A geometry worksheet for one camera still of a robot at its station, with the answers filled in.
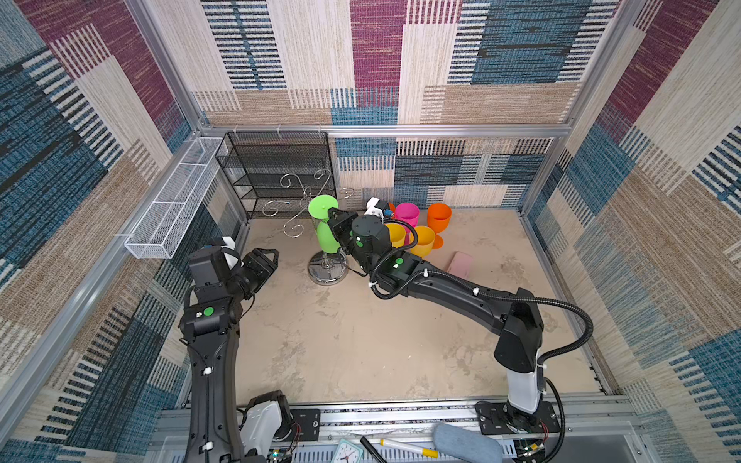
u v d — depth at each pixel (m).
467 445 0.68
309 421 0.77
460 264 1.06
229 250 0.54
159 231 0.71
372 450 0.70
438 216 1.02
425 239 0.96
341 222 0.62
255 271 0.62
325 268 1.01
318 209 0.72
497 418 0.73
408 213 1.00
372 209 0.68
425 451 0.70
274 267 0.64
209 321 0.47
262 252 0.64
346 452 0.69
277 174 0.85
